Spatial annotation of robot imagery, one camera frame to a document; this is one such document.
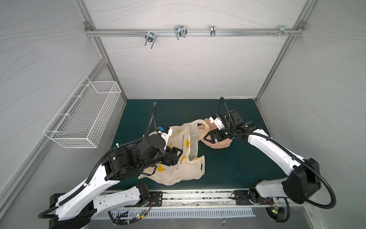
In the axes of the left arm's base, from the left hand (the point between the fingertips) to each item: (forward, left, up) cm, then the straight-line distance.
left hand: (175, 152), depth 60 cm
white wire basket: (+14, +47, +2) cm, 50 cm away
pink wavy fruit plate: (+18, -29, -26) cm, 42 cm away
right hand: (+17, -18, -13) cm, 28 cm away
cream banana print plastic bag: (-2, -6, -12) cm, 13 cm away
